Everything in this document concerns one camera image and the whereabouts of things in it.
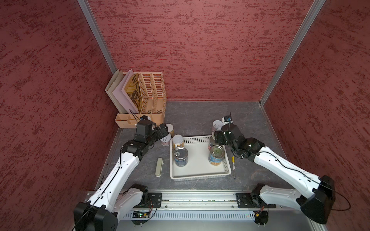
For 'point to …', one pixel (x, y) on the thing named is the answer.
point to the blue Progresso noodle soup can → (216, 154)
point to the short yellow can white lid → (171, 130)
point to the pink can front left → (165, 140)
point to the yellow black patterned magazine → (135, 92)
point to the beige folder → (117, 77)
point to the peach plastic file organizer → (154, 103)
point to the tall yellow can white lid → (178, 141)
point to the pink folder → (122, 96)
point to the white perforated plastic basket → (198, 166)
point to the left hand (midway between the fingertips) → (161, 133)
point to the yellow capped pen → (233, 160)
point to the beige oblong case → (159, 167)
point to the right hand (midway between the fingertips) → (220, 135)
